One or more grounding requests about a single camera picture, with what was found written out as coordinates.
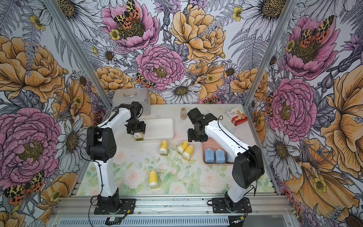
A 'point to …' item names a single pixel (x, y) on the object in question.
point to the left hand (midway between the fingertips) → (138, 135)
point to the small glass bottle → (183, 113)
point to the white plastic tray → (158, 128)
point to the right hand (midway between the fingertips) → (194, 142)
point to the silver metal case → (126, 96)
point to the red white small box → (237, 117)
